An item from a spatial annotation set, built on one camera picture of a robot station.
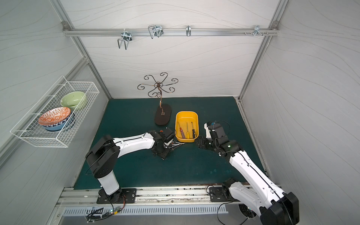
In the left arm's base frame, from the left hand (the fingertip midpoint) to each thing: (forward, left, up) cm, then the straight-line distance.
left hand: (164, 154), depth 87 cm
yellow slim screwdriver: (+14, -15, 0) cm, 20 cm away
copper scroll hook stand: (+33, +5, +1) cm, 34 cm away
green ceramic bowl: (+16, +47, +32) cm, 60 cm away
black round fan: (-28, -46, -4) cm, 54 cm away
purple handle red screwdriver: (+17, -11, 0) cm, 20 cm away
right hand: (+4, -21, +14) cm, 25 cm away
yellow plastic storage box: (+30, -11, 0) cm, 32 cm away
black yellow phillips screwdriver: (+17, -19, 0) cm, 25 cm away
